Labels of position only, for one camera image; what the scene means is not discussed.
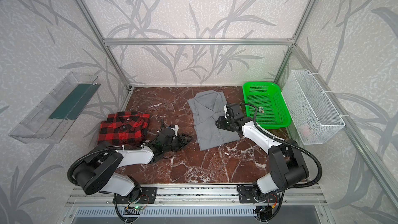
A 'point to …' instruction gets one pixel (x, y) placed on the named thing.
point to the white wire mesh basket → (314, 118)
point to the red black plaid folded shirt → (124, 128)
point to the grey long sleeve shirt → (207, 107)
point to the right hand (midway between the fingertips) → (217, 119)
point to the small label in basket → (261, 109)
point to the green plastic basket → (272, 112)
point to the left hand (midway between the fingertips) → (194, 135)
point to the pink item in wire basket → (306, 130)
